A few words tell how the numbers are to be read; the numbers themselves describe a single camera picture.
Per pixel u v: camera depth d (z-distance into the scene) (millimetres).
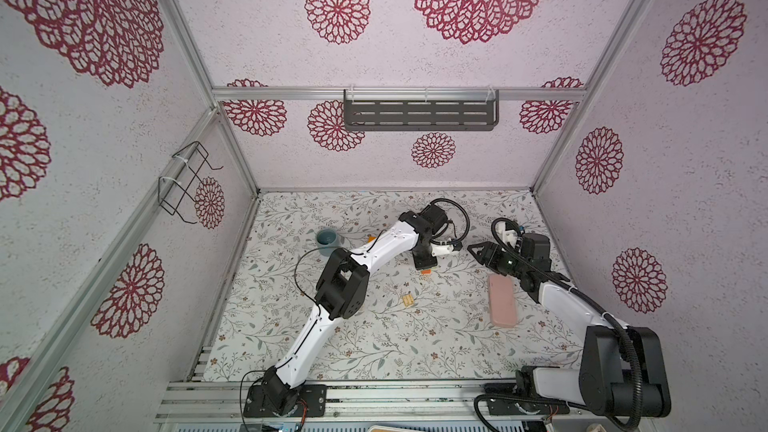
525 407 705
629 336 418
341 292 589
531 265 695
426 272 972
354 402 754
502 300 880
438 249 851
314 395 749
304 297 583
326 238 1008
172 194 739
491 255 769
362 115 1001
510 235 801
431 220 775
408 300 898
